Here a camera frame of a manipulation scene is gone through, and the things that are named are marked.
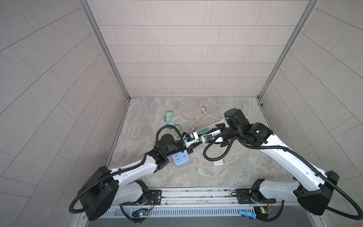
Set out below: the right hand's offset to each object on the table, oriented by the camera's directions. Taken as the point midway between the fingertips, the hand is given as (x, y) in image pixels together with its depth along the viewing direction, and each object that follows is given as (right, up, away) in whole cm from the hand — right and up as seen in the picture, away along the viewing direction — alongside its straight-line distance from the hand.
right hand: (207, 133), depth 69 cm
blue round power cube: (-14, -17, +13) cm, 26 cm away
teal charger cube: (-4, 0, -11) cm, 12 cm away
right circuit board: (+27, -38, -1) cm, 47 cm away
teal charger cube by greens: (-22, +2, +30) cm, 37 cm away
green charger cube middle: (-25, +5, +32) cm, 41 cm away
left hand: (-1, -3, 0) cm, 3 cm away
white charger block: (+8, -19, +12) cm, 24 cm away
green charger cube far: (-24, +8, +35) cm, 43 cm away
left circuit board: (-30, -36, -5) cm, 48 cm away
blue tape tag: (+18, -37, -4) cm, 41 cm away
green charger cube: (-17, -1, +30) cm, 34 cm away
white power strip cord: (+2, +12, +39) cm, 41 cm away
